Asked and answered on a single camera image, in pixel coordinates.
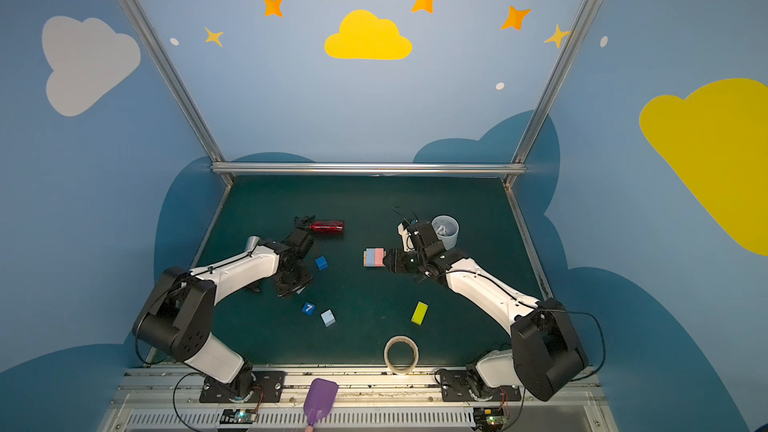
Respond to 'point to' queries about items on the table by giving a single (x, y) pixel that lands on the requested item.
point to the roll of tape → (402, 338)
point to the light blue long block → (370, 257)
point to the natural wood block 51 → (364, 264)
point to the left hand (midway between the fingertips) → (308, 286)
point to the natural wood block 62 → (365, 257)
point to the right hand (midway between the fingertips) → (392, 257)
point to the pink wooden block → (379, 255)
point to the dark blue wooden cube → (322, 263)
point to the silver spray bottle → (252, 241)
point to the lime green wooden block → (419, 313)
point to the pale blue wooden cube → (328, 318)
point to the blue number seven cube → (308, 308)
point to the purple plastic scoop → (319, 401)
